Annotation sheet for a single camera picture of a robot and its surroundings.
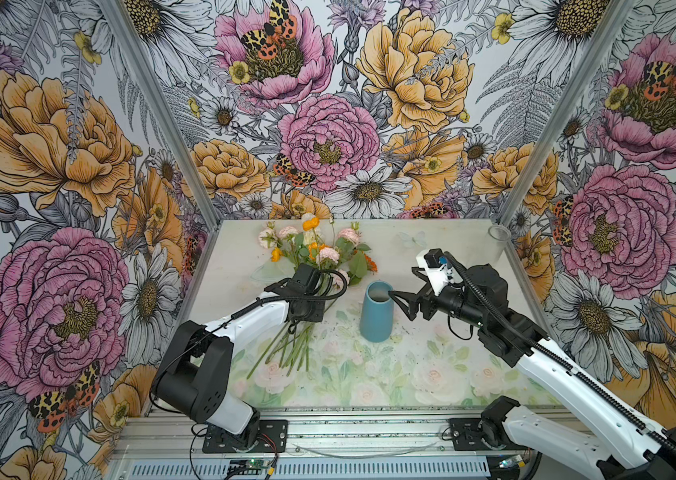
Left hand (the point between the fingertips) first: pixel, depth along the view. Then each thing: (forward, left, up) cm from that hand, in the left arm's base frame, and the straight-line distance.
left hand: (312, 318), depth 90 cm
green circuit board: (-35, +13, -5) cm, 38 cm away
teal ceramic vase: (-5, -18, +12) cm, 22 cm away
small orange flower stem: (+26, +14, -2) cm, 30 cm away
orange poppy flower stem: (+28, +1, +11) cm, 30 cm away
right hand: (-4, -23, +21) cm, 32 cm away
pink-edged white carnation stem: (+33, +18, -2) cm, 38 cm away
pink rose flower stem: (+21, -9, +2) cm, 23 cm away
